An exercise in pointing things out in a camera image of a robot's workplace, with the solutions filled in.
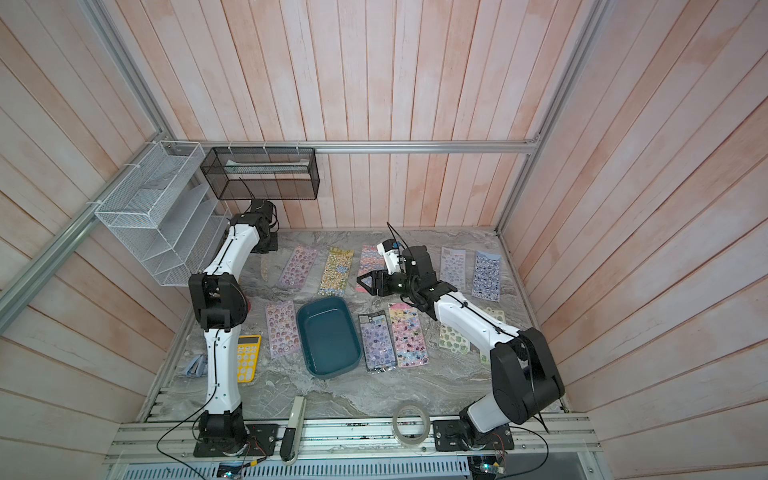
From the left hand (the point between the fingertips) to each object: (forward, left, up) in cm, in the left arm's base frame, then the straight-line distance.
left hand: (264, 249), depth 102 cm
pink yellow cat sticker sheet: (-27, -50, -9) cm, 57 cm away
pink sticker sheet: (-1, -11, -9) cm, 14 cm away
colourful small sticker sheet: (-3, -25, -9) cm, 26 cm away
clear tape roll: (-52, -49, -11) cm, 73 cm away
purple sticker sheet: (-31, -40, -9) cm, 51 cm away
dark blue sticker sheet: (-4, -80, -9) cm, 80 cm away
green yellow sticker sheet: (-5, 0, -6) cm, 7 cm away
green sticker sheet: (-29, -63, -9) cm, 70 cm away
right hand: (-19, -36, +10) cm, 42 cm away
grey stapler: (-56, -20, -4) cm, 59 cm away
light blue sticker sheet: (-2, -68, -8) cm, 68 cm away
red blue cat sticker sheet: (+2, -37, -9) cm, 38 cm away
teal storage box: (-28, -25, -8) cm, 39 cm away
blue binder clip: (-38, +11, -7) cm, 40 cm away
